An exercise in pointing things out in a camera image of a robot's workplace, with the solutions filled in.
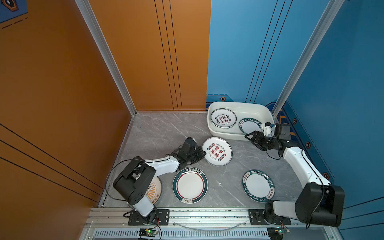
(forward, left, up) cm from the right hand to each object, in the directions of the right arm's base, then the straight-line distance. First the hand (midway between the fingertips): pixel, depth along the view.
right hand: (247, 138), depth 83 cm
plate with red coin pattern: (+29, +9, -13) cm, 33 cm away
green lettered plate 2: (-21, -6, -17) cm, 27 cm away
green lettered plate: (+24, -11, -16) cm, 31 cm away
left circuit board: (-42, +52, -18) cm, 69 cm away
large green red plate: (-21, +33, -15) cm, 42 cm away
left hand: (-3, +22, -8) cm, 24 cm away
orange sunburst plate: (-24, +52, -16) cm, 59 cm away
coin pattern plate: (-2, +15, -12) cm, 19 cm away
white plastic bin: (+37, -8, -13) cm, 40 cm away
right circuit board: (-41, -10, -18) cm, 46 cm away
